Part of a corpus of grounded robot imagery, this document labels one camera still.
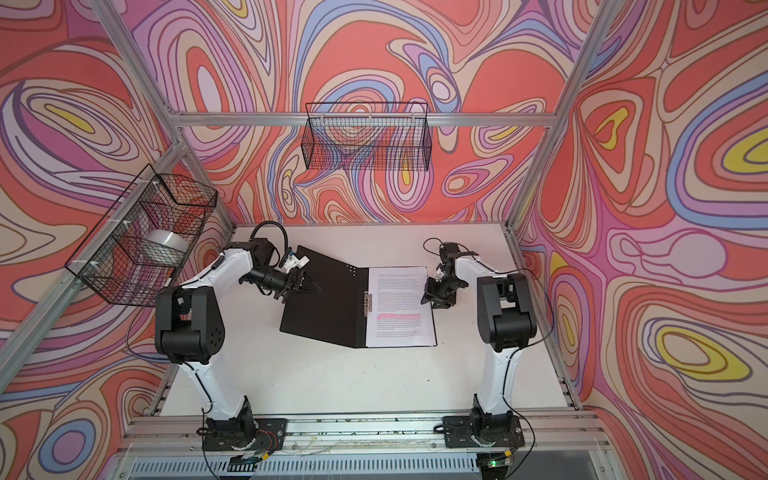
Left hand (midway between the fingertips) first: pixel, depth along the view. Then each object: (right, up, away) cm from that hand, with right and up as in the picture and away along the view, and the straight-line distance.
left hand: (315, 293), depth 86 cm
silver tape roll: (-34, +15, -12) cm, 39 cm away
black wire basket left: (-38, +13, -16) cm, 43 cm away
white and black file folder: (+24, -10, +8) cm, 27 cm away
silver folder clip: (+15, -5, +11) cm, 19 cm away
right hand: (+35, -6, +10) cm, 37 cm away
